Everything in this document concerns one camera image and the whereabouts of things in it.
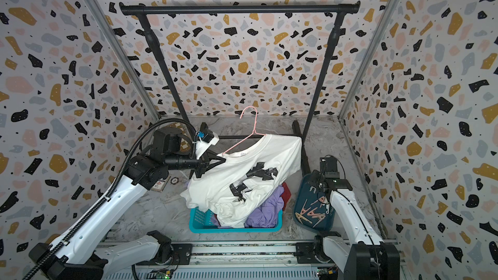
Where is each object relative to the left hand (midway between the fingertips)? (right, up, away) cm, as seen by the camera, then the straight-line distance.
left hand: (225, 159), depth 66 cm
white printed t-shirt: (+3, -12, +9) cm, 15 cm away
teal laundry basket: (-11, -28, +14) cm, 34 cm away
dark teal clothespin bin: (+35, -25, +19) cm, 47 cm away
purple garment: (+14, -23, +9) cm, 29 cm away
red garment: (+23, -17, +16) cm, 32 cm away
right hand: (+37, -11, +21) cm, 44 cm away
